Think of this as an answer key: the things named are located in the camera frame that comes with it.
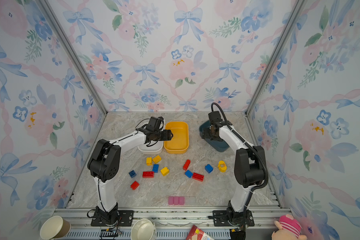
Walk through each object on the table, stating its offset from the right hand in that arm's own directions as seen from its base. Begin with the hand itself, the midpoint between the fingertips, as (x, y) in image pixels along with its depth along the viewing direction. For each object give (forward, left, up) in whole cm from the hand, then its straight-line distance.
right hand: (209, 134), depth 95 cm
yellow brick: (-16, +37, -6) cm, 41 cm away
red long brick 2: (-24, +8, -10) cm, 27 cm away
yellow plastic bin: (0, +19, -9) cm, 21 cm away
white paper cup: (-50, +35, -9) cm, 62 cm away
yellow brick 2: (-21, +27, -8) cm, 35 cm away
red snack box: (-51, +10, -5) cm, 53 cm away
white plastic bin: (-9, +34, -3) cm, 35 cm away
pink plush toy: (-49, -31, -4) cm, 58 cm away
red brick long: (-16, +15, -10) cm, 24 cm away
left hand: (+1, +26, -1) cm, 26 cm away
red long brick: (-23, +37, -9) cm, 44 cm away
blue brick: (-20, +33, -7) cm, 39 cm away
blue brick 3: (-19, +1, -9) cm, 21 cm away
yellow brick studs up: (-13, +33, -9) cm, 37 cm away
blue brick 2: (-22, +13, -10) cm, 27 cm away
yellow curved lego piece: (-19, -7, -9) cm, 22 cm away
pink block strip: (-37, +20, -9) cm, 43 cm away
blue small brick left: (-23, +46, -8) cm, 52 cm away
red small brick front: (-29, +44, -9) cm, 54 cm away
